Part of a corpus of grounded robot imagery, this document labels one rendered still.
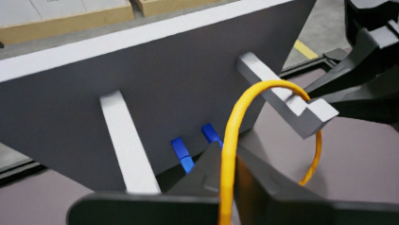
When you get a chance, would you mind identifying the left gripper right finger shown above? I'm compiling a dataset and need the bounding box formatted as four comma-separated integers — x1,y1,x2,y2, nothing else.
233,143,399,225

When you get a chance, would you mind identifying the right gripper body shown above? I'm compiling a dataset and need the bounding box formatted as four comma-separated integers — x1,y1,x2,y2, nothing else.
344,0,399,75

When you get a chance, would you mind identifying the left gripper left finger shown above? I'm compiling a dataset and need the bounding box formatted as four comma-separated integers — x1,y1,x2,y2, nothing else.
65,141,222,225

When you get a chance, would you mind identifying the yellow patch cord with blue plugs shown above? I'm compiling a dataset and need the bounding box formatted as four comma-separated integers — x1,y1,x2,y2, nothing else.
181,79,322,225

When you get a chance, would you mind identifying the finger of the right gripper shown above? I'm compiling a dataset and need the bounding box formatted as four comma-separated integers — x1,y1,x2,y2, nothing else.
303,27,380,99
305,65,399,133

